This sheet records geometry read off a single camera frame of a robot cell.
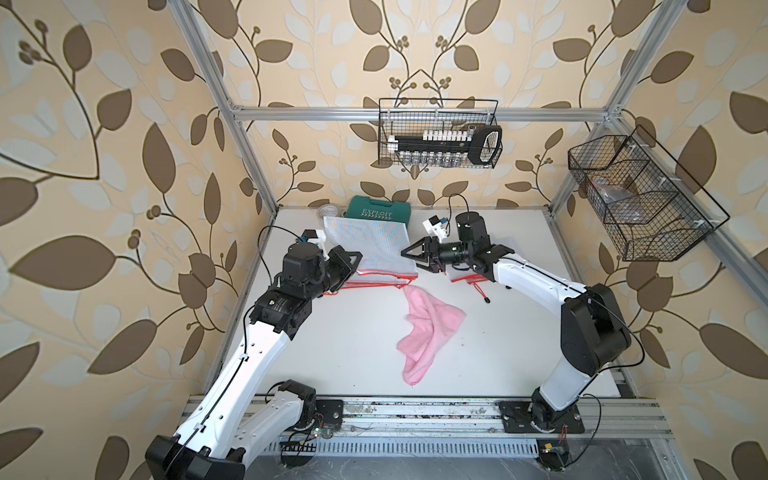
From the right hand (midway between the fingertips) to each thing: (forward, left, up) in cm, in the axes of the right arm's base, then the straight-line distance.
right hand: (405, 258), depth 80 cm
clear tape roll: (+39, +29, -19) cm, 52 cm away
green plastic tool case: (+37, +14, -16) cm, 42 cm away
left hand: (-4, +11, +9) cm, 15 cm away
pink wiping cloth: (-11, -8, -15) cm, 20 cm away
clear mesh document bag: (-2, +5, +4) cm, 7 cm away
